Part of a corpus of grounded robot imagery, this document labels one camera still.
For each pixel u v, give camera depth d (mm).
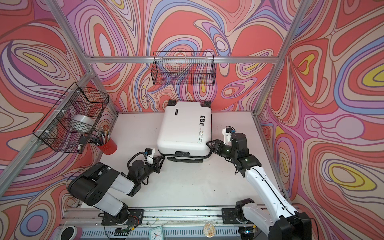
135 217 726
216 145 688
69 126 724
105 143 883
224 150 676
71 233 653
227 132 711
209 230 703
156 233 677
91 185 464
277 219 396
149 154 768
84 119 735
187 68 959
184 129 855
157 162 853
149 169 734
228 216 724
